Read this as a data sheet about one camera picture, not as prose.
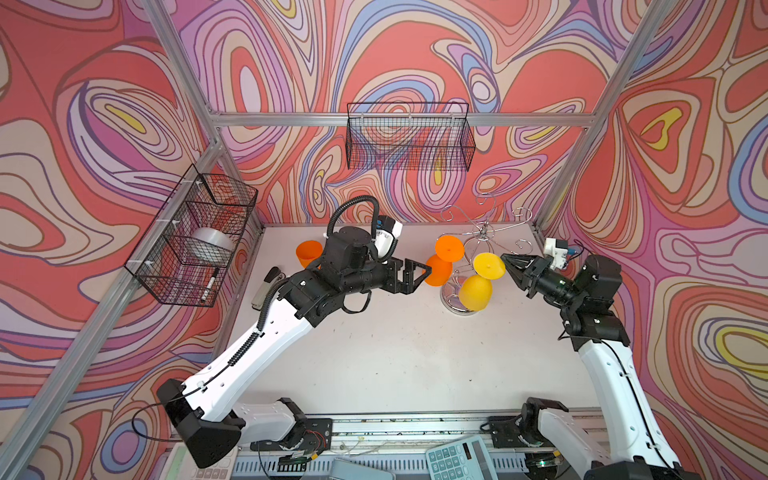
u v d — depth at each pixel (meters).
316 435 0.73
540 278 0.61
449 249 0.73
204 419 0.37
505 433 0.73
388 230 0.56
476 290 0.75
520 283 0.64
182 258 0.74
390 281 0.56
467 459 0.69
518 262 0.69
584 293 0.54
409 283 0.55
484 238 0.75
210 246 0.70
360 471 0.64
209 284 0.72
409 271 0.55
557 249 0.65
